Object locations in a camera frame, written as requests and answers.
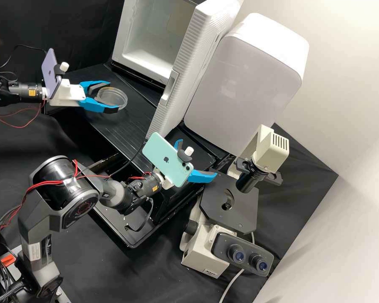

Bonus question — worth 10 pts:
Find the right wrist camera phone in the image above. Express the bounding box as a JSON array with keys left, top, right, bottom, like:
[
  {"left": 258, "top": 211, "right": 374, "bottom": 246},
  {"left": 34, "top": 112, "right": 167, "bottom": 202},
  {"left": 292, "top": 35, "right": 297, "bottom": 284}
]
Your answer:
[{"left": 142, "top": 132, "right": 195, "bottom": 187}]

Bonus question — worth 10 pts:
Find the petri dish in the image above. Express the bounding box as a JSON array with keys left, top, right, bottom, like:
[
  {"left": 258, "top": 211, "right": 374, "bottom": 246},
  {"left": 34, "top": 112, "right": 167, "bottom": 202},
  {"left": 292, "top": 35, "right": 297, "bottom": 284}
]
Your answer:
[{"left": 94, "top": 87, "right": 128, "bottom": 111}]

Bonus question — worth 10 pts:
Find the black tray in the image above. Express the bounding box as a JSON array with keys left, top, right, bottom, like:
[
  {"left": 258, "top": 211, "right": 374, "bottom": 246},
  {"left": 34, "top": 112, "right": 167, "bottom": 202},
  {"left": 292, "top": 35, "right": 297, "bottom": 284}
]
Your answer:
[{"left": 88, "top": 153, "right": 217, "bottom": 249}]

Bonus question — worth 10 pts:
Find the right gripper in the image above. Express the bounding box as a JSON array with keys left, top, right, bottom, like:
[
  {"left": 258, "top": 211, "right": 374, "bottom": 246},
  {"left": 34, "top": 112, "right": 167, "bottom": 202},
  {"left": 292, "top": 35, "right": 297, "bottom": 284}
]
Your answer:
[{"left": 160, "top": 138, "right": 218, "bottom": 191}]

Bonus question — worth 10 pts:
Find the incubator door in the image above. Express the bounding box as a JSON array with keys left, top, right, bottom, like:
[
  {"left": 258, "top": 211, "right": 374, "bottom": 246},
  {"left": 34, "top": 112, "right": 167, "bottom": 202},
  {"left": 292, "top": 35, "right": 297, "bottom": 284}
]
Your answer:
[{"left": 145, "top": 0, "right": 244, "bottom": 139}]

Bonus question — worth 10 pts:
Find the black cable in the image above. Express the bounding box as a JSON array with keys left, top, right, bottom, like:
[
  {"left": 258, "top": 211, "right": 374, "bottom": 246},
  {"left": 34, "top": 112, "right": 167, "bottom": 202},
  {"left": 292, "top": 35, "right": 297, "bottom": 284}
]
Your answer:
[
  {"left": 107, "top": 151, "right": 146, "bottom": 177},
  {"left": 124, "top": 196, "right": 155, "bottom": 231},
  {"left": 0, "top": 45, "right": 50, "bottom": 80}
]

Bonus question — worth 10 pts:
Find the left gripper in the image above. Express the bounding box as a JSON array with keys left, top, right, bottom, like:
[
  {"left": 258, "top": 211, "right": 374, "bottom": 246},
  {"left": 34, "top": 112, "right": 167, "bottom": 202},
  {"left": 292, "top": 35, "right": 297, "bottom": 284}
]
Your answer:
[{"left": 49, "top": 79, "right": 120, "bottom": 114}]

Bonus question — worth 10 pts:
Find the black platform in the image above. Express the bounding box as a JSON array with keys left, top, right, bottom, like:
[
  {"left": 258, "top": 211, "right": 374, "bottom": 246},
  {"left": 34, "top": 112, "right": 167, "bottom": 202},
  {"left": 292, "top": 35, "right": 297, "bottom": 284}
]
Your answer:
[
  {"left": 43, "top": 64, "right": 165, "bottom": 166},
  {"left": 164, "top": 125, "right": 238, "bottom": 177}
]

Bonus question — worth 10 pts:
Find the left wrist camera phone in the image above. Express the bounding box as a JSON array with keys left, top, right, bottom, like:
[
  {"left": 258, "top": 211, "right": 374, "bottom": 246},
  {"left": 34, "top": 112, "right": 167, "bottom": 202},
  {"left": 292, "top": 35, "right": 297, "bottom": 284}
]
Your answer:
[{"left": 41, "top": 48, "right": 71, "bottom": 98}]

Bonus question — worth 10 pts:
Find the cream microscope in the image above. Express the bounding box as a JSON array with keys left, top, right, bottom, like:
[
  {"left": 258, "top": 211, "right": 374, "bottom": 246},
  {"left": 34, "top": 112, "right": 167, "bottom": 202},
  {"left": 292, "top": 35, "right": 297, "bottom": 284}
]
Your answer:
[{"left": 180, "top": 124, "right": 291, "bottom": 278}]

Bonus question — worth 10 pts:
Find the wrist camera phone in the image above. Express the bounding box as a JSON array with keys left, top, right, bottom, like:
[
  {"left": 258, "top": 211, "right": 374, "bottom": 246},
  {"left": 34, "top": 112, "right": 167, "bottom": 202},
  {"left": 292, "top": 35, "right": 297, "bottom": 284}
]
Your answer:
[
  {"left": 41, "top": 48, "right": 71, "bottom": 98},
  {"left": 142, "top": 132, "right": 195, "bottom": 187}
]

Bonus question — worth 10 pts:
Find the grey cable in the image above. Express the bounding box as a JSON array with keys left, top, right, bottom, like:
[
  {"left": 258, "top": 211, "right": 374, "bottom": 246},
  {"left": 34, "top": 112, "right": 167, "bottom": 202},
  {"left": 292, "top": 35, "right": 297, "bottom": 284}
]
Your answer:
[{"left": 219, "top": 267, "right": 244, "bottom": 303}]

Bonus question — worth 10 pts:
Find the white box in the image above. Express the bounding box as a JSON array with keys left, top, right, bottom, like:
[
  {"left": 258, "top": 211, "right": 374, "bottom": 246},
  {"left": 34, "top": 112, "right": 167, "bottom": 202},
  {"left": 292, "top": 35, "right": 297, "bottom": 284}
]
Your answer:
[{"left": 184, "top": 12, "right": 310, "bottom": 149}]

